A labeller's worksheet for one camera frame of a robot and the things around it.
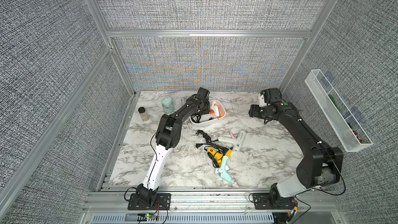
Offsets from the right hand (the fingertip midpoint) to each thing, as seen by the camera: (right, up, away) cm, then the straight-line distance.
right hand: (255, 108), depth 86 cm
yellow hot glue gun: (-20, -26, 0) cm, 33 cm away
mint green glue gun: (-20, -33, -5) cm, 39 cm away
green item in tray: (+32, +4, -12) cm, 35 cm away
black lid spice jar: (-67, -4, +12) cm, 68 cm away
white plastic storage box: (-26, -7, +16) cm, 31 cm away
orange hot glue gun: (-20, -2, +12) cm, 23 cm away
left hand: (-21, +4, +19) cm, 28 cm away
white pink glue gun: (-10, -20, +5) cm, 23 cm away
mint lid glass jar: (-52, +1, +19) cm, 56 cm away
